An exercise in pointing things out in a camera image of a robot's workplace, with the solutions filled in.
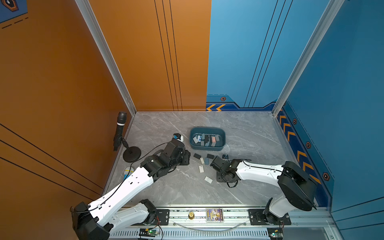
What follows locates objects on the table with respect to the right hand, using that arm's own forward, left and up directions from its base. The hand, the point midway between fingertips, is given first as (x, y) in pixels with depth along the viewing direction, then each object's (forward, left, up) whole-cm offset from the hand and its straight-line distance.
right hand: (220, 178), depth 87 cm
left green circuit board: (-26, +36, 0) cm, 45 cm away
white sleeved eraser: (+10, +11, +2) cm, 15 cm away
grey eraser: (+27, 0, +3) cm, 27 cm away
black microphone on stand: (+12, +55, +23) cm, 61 cm away
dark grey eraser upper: (+14, +14, +2) cm, 20 cm away
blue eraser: (+22, +7, +3) cm, 24 cm away
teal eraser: (+29, +10, +3) cm, 31 cm away
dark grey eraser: (+15, +5, 0) cm, 16 cm away
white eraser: (+26, +15, +3) cm, 30 cm away
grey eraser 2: (+22, +3, +3) cm, 23 cm away
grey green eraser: (+24, +11, +2) cm, 26 cm away
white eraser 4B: (+5, +11, +2) cm, 12 cm away
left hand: (+6, +17, +20) cm, 27 cm away
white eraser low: (-1, +7, +2) cm, 7 cm away
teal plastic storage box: (+26, +7, +3) cm, 28 cm away
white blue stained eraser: (+27, +13, +3) cm, 30 cm away
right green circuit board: (-26, -24, -2) cm, 35 cm away
